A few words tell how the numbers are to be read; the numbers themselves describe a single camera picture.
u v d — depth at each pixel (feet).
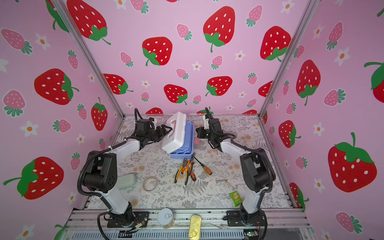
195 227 2.24
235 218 2.44
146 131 2.51
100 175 1.59
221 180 2.87
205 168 2.98
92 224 2.40
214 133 2.36
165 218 2.30
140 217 2.45
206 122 2.74
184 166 2.98
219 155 3.22
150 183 2.84
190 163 3.05
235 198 2.62
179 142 2.72
